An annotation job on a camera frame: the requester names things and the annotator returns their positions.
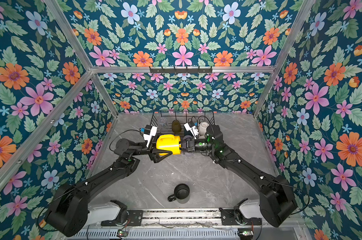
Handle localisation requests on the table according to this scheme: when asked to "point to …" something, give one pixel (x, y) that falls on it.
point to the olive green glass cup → (176, 127)
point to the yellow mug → (168, 142)
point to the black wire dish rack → (183, 116)
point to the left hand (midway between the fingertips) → (172, 147)
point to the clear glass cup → (163, 122)
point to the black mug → (181, 191)
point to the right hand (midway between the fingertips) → (175, 147)
